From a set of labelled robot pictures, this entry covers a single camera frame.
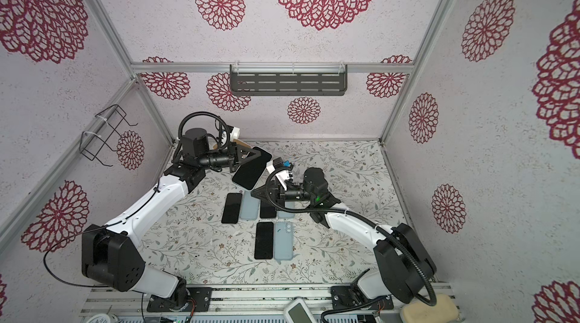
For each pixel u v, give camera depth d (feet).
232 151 2.14
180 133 1.92
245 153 2.29
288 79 3.04
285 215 3.05
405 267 1.38
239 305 2.40
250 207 3.11
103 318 2.22
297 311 2.25
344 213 1.80
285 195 2.06
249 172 2.26
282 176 2.08
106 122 2.56
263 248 2.77
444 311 2.26
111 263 1.37
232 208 3.13
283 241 2.88
